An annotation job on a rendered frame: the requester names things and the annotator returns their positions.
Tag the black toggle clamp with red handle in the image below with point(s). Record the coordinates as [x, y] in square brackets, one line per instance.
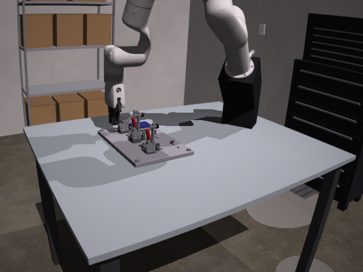
[135, 136]

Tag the blue rectangular block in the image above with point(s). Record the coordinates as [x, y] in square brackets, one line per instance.
[143, 125]

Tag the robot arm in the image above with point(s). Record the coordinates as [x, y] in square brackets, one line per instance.
[225, 20]

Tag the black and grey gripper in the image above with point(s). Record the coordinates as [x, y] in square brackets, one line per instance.
[114, 96]

